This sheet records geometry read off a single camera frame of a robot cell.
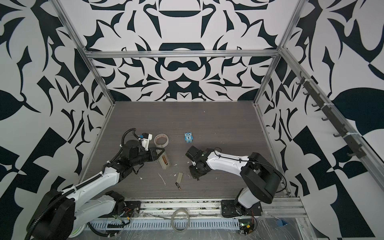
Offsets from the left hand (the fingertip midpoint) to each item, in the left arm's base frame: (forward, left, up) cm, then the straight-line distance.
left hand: (164, 147), depth 82 cm
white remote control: (-6, 0, -4) cm, 7 cm away
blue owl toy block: (+13, -13, -11) cm, 22 cm away
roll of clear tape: (+8, +7, -12) cm, 16 cm away
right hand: (-10, -17, -12) cm, 23 cm away
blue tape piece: (-35, -56, -12) cm, 67 cm away
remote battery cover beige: (-12, -8, -12) cm, 19 cm away
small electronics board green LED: (-35, -39, -13) cm, 54 cm away
